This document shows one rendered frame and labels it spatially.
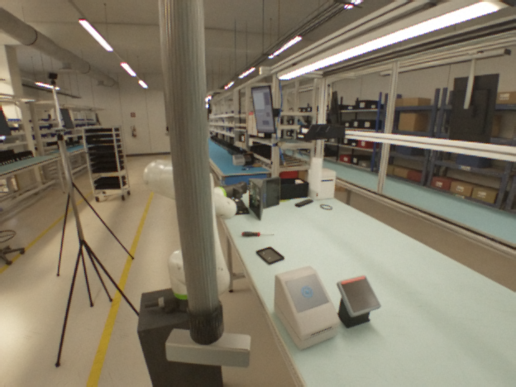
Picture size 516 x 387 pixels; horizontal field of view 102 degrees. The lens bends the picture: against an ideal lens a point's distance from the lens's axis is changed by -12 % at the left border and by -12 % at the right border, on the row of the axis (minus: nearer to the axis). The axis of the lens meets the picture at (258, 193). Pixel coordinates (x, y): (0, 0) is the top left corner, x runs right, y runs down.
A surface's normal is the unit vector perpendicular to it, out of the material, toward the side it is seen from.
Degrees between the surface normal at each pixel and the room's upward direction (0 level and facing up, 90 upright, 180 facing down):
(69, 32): 90
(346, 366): 0
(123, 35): 90
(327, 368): 0
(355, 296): 32
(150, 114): 90
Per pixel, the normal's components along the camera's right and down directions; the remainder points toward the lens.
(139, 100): 0.31, 0.28
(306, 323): 0.24, -0.54
